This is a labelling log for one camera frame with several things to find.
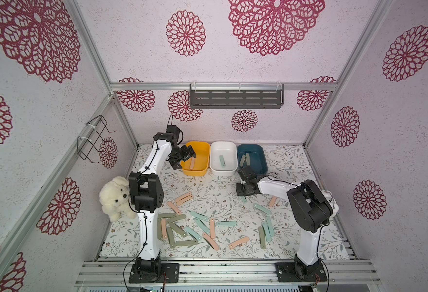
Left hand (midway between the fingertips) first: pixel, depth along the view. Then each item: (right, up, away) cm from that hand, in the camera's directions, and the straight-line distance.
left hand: (189, 160), depth 96 cm
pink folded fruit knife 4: (+25, -37, -13) cm, 47 cm away
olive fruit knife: (+34, +3, +18) cm, 39 cm away
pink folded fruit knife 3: (+12, -37, -14) cm, 41 cm away
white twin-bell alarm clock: (+66, -19, -13) cm, 70 cm away
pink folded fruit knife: (-8, -24, -3) cm, 25 cm away
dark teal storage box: (+40, +1, +18) cm, 44 cm away
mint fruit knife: (+18, 0, +17) cm, 24 cm away
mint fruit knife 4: (+28, -20, -1) cm, 35 cm away
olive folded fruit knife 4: (-4, -33, -10) cm, 34 cm away
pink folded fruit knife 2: (-11, -32, -10) cm, 35 cm away
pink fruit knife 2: (-3, -20, -1) cm, 20 cm away
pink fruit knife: (0, -1, +14) cm, 14 cm away
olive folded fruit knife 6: (0, -38, -13) cm, 40 cm away
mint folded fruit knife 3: (+3, -34, -11) cm, 36 cm away
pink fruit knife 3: (+12, -32, -10) cm, 36 cm away
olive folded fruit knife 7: (+35, -36, -12) cm, 51 cm away
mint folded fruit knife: (+6, -31, -8) cm, 33 cm away
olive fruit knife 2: (+30, 0, +17) cm, 35 cm away
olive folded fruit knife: (-10, -27, -6) cm, 30 cm away
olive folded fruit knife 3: (-13, -33, -10) cm, 37 cm away
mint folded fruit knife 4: (+38, -33, -10) cm, 51 cm away
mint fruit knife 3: (+37, -25, -3) cm, 45 cm away
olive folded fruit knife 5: (-7, -35, -12) cm, 38 cm away
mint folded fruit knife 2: (+19, -31, -8) cm, 37 cm away
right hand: (+26, -15, +4) cm, 31 cm away
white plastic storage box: (+23, +6, +20) cm, 31 cm away
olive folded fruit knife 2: (-6, -29, -6) cm, 30 cm away
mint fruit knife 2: (+5, -27, -6) cm, 28 cm away
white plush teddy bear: (-28, -16, -21) cm, 39 cm away
